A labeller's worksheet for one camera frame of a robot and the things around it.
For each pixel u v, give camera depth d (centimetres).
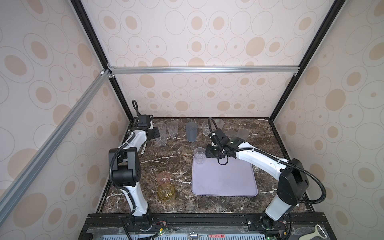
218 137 65
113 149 51
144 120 76
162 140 106
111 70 90
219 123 113
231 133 107
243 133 110
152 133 88
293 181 44
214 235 69
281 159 48
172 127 110
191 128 118
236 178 87
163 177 87
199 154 97
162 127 110
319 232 71
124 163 53
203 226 73
